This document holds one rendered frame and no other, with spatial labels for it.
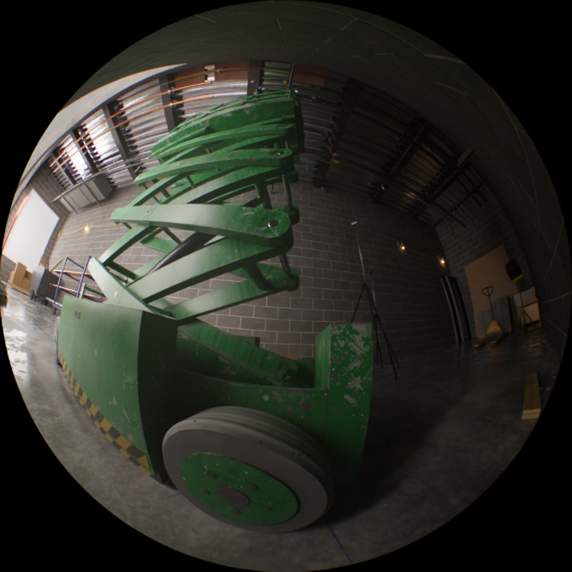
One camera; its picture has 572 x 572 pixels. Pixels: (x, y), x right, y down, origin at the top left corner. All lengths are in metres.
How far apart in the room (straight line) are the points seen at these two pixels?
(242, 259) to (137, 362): 0.38
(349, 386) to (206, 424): 0.24
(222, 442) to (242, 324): 2.65
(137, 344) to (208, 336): 0.64
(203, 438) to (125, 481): 0.37
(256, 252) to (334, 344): 0.33
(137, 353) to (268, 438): 0.25
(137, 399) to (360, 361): 0.41
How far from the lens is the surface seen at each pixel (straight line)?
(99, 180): 6.41
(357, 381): 0.32
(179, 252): 0.92
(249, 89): 3.94
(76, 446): 0.72
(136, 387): 0.36
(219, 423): 0.26
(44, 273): 6.61
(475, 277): 6.91
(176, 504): 0.53
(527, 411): 0.96
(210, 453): 0.29
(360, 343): 0.32
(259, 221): 0.50
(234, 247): 0.54
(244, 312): 2.87
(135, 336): 0.35
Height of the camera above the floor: 0.43
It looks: 19 degrees up
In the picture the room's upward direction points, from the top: 2 degrees clockwise
